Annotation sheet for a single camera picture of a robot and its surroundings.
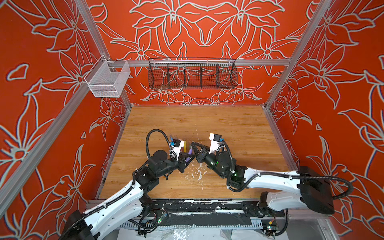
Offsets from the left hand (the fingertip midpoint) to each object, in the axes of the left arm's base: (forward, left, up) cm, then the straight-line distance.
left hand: (193, 154), depth 70 cm
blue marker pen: (+21, +16, -20) cm, 33 cm away
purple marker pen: (0, +2, +2) cm, 3 cm away
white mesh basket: (+44, +57, +11) cm, 73 cm away
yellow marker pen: (0, +4, +7) cm, 8 cm away
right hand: (+1, +3, +5) cm, 6 cm away
